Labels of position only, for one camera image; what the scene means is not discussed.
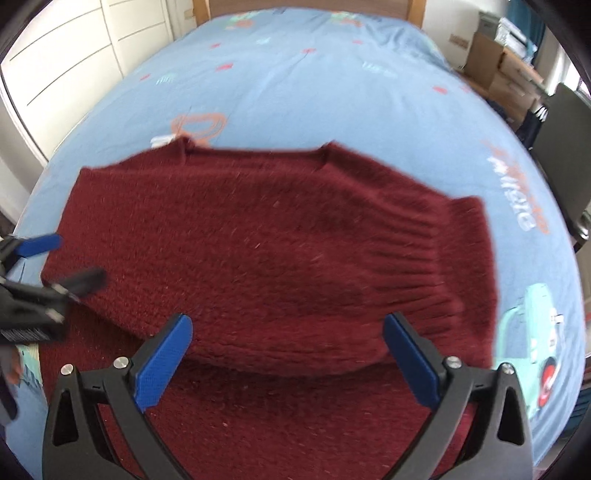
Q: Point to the wall socket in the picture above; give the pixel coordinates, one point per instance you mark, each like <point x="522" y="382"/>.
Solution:
<point x="460" y="41"/>

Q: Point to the blue printed bed sheet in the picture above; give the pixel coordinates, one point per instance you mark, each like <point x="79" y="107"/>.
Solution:
<point x="300" y="92"/>

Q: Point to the dark red knit sweater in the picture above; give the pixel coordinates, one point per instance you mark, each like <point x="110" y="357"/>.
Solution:
<point x="277" y="240"/>

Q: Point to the dark blue bag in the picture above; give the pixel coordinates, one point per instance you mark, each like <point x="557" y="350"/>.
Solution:
<point x="533" y="124"/>

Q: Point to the wooden headboard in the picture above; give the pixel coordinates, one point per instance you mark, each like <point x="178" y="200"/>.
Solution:
<point x="304" y="7"/>

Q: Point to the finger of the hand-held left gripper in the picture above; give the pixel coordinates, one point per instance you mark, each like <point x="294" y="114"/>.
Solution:
<point x="83" y="281"/>
<point x="41" y="244"/>

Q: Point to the grey printer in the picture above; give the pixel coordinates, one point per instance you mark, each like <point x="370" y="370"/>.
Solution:
<point x="501" y="27"/>

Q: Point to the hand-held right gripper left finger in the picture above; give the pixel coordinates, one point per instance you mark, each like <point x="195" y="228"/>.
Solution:
<point x="166" y="357"/>

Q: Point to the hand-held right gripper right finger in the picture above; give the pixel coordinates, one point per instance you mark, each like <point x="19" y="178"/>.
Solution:
<point x="411" y="357"/>

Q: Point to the dark grey chair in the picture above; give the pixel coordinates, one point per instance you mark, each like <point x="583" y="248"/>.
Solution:
<point x="565" y="152"/>

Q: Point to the white wardrobe doors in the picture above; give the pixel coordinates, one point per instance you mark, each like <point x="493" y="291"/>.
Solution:
<point x="69" y="60"/>

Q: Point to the person's left hand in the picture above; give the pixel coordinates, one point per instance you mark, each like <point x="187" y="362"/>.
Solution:
<point x="13" y="371"/>

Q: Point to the wooden drawer cabinet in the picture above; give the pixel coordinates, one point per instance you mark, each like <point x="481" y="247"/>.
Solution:
<point x="503" y="78"/>

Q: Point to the teal curtain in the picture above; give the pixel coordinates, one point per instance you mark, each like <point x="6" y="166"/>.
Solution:
<point x="528" y="18"/>

